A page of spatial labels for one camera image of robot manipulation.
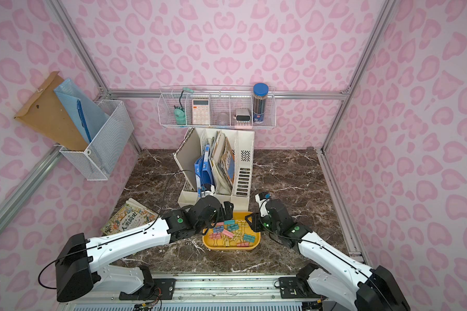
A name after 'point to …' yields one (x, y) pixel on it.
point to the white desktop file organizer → (242, 143)
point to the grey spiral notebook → (188, 156)
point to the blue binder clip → (218, 229)
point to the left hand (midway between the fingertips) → (226, 204)
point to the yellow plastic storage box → (220, 241)
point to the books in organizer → (222, 160)
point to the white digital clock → (242, 117)
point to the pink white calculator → (200, 111)
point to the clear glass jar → (222, 119)
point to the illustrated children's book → (132, 216)
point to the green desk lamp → (179, 112)
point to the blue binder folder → (203, 171)
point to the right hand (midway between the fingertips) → (247, 217)
